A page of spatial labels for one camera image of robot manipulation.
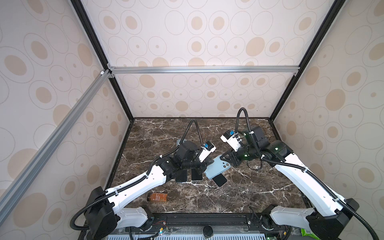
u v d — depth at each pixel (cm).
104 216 37
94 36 77
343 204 38
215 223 77
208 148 61
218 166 70
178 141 110
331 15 70
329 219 39
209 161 68
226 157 66
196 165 63
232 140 61
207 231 63
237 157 60
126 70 184
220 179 88
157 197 78
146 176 47
